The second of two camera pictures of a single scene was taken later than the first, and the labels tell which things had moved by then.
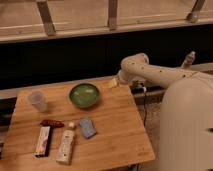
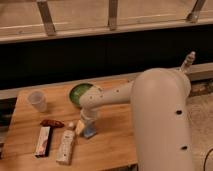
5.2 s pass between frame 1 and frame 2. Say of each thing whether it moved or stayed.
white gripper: moved
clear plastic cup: stayed
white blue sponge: stayed
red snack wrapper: stayed
